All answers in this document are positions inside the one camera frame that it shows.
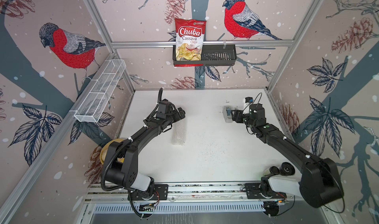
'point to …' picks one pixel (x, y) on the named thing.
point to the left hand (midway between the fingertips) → (182, 111)
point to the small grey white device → (227, 114)
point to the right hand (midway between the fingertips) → (235, 110)
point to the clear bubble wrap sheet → (178, 132)
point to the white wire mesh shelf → (98, 92)
